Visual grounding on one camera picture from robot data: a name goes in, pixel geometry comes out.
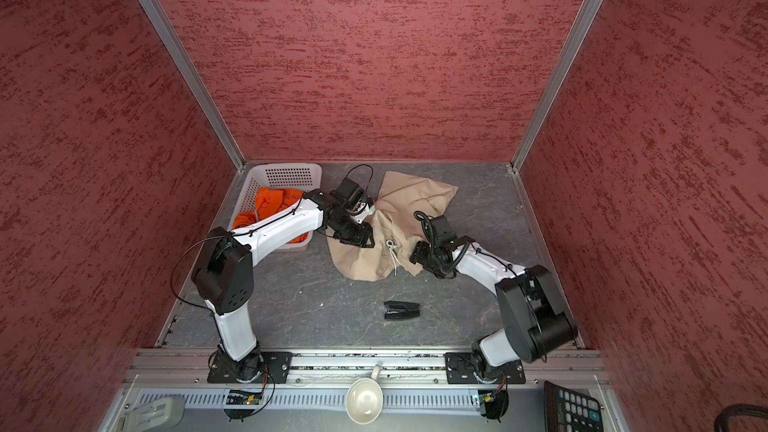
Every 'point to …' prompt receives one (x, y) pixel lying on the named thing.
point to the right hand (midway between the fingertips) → (415, 267)
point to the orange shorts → (269, 201)
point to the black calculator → (568, 411)
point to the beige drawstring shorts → (403, 205)
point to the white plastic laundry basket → (280, 176)
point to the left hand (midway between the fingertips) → (366, 248)
